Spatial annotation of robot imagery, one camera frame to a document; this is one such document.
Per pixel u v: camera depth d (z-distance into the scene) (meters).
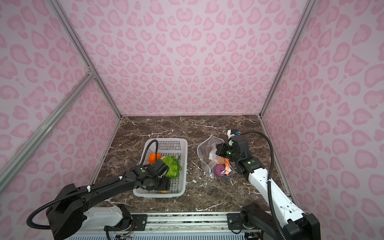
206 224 0.73
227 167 0.84
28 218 0.38
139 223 0.74
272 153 0.58
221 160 0.90
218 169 0.84
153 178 0.61
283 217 0.40
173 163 0.83
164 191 0.79
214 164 0.73
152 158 0.88
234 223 0.74
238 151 0.58
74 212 0.40
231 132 0.72
